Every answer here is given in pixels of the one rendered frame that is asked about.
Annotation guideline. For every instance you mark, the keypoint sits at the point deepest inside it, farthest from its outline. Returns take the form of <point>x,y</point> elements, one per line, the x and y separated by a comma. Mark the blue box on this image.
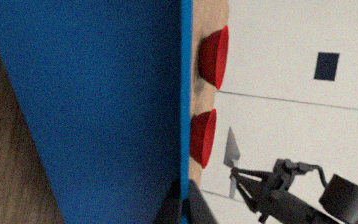
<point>105,88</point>

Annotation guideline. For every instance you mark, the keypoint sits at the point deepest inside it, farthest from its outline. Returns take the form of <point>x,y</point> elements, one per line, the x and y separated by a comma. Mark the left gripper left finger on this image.
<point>170,210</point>

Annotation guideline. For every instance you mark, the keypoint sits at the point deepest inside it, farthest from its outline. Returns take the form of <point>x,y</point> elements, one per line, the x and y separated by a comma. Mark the red bowl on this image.
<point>213,57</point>
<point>202,133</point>

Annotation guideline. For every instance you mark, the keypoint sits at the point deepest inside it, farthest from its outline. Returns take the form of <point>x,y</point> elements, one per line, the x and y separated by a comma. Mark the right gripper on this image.
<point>289,209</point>

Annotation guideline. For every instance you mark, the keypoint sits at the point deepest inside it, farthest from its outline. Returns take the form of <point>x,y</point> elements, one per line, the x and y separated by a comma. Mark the grey metal scoop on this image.
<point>232,155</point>

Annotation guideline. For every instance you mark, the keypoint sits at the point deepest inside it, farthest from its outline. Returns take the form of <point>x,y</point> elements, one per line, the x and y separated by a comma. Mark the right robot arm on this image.
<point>339,199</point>

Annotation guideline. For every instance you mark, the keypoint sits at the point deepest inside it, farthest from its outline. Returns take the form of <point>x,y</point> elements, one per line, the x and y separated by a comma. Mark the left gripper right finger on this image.
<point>198,211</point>

